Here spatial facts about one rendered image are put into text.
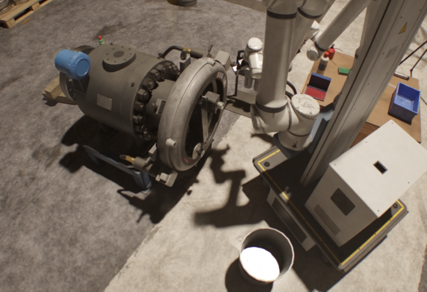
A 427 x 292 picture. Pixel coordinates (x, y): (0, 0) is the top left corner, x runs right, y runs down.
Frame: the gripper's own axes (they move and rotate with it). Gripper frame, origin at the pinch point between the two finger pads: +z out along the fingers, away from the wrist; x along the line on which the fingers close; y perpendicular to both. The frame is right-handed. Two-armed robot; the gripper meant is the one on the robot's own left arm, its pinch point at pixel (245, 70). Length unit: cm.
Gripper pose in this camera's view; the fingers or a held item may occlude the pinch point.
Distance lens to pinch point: 188.7
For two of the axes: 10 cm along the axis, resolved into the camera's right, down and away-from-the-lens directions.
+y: -3.9, -9.0, 2.0
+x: -9.2, 3.6, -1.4
